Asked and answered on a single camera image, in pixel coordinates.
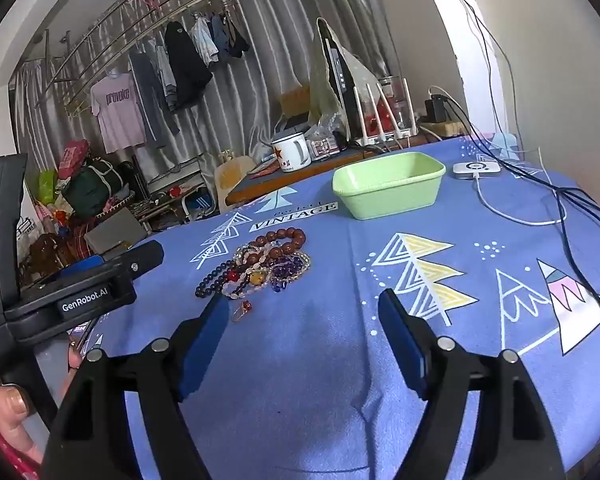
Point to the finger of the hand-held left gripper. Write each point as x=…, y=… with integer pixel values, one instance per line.
x=140, y=257
x=82, y=265

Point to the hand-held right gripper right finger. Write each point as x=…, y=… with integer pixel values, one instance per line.
x=405, y=347

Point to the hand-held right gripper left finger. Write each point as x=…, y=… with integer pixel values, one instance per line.
x=202, y=347

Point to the red bead gold pendant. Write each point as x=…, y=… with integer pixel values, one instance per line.
x=244, y=307

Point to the green plastic basin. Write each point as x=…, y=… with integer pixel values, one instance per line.
x=380, y=195

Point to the person's left hand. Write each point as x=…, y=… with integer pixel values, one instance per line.
x=12, y=410

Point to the grey flat box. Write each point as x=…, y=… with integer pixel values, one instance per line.
x=115, y=232

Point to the green duffel bag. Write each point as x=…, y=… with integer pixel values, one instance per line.
x=90, y=190

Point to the blue printed tablecloth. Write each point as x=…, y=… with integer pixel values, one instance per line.
x=330, y=360

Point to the red pink bag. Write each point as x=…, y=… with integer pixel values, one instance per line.
x=74, y=157

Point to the beige plastic stool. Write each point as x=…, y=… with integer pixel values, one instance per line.
x=232, y=177

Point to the wooden side desk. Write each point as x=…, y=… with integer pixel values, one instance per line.
x=260, y=187

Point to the pink t-shirt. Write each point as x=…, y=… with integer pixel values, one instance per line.
x=120, y=115

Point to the grey trousers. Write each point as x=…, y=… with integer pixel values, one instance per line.
x=147, y=90

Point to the white enamel mug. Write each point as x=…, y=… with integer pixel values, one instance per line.
x=292, y=152

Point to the white power bank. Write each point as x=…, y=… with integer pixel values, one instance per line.
x=477, y=168

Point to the black shirt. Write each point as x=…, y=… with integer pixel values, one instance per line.
x=185, y=65

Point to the white router with antennas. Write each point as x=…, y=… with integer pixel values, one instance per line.
x=380, y=138

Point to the brown cardboard box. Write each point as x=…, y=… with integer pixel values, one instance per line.
x=295, y=102

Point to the beige power strip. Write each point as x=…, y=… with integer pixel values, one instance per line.
x=445, y=129

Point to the silver grey curtain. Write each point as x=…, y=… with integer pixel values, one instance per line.
x=260, y=70

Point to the clear plastic snack bag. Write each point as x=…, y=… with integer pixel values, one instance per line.
x=325, y=132

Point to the white blue shirt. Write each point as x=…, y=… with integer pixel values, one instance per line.
x=202, y=42

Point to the light blue cloth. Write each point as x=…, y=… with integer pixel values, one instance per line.
x=505, y=145

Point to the red plastic bag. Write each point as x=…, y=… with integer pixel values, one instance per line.
x=380, y=120

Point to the dark blue garment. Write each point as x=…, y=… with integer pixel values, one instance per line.
x=230, y=37

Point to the black power adapter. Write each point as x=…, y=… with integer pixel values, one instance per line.
x=437, y=109

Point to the metal clothes rack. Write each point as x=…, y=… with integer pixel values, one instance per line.
x=145, y=12

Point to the beige lace cover cloth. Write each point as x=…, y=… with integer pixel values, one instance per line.
x=325, y=95

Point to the glass jar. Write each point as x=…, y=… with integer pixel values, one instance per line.
x=395, y=90

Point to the black monitor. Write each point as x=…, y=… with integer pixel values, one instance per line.
x=340, y=85

